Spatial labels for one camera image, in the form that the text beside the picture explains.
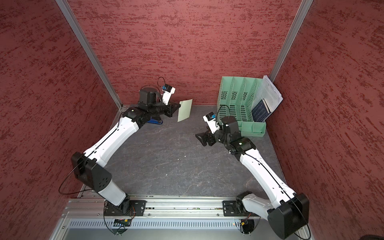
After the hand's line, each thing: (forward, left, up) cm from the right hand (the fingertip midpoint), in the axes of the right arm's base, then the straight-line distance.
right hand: (202, 133), depth 75 cm
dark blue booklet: (+25, -42, -12) cm, 50 cm away
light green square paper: (+13, +9, +3) cm, 17 cm away
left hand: (+11, +12, +8) cm, 18 cm away
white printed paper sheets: (+35, -45, -1) cm, 57 cm away
